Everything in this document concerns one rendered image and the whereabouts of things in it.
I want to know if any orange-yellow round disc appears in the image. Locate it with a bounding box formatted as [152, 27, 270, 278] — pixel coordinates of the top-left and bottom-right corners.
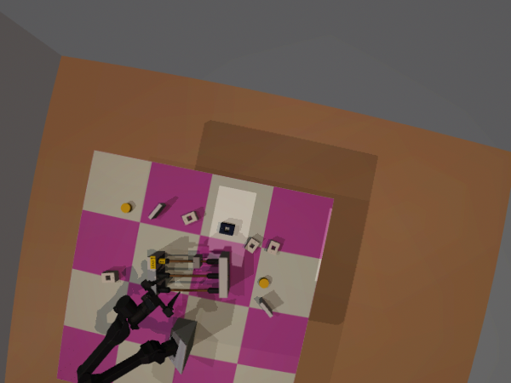
[259, 277, 269, 288]
[121, 203, 132, 213]

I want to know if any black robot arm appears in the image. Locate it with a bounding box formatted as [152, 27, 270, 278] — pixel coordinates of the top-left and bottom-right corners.
[77, 292, 178, 383]

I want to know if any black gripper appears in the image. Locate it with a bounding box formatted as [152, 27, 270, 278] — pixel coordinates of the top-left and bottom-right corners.
[138, 276, 181, 317]

